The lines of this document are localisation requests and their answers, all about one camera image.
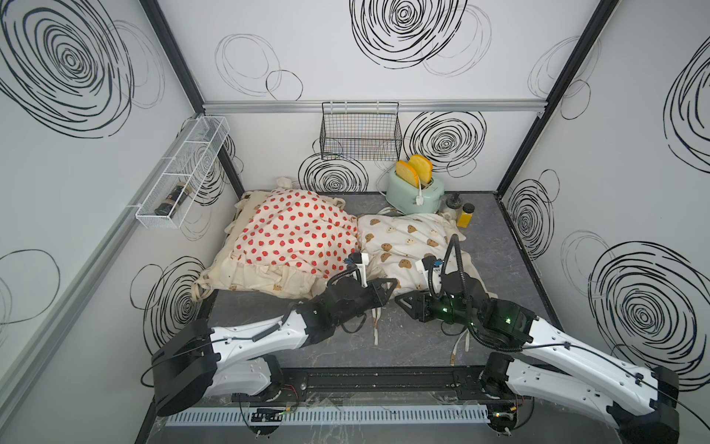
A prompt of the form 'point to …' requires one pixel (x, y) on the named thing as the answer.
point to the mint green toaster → (410, 200)
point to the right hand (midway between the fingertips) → (399, 302)
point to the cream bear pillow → (226, 274)
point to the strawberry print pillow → (300, 229)
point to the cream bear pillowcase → (394, 241)
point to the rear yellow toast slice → (422, 167)
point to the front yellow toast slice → (406, 173)
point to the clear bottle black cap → (454, 204)
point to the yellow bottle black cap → (466, 216)
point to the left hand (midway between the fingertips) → (399, 284)
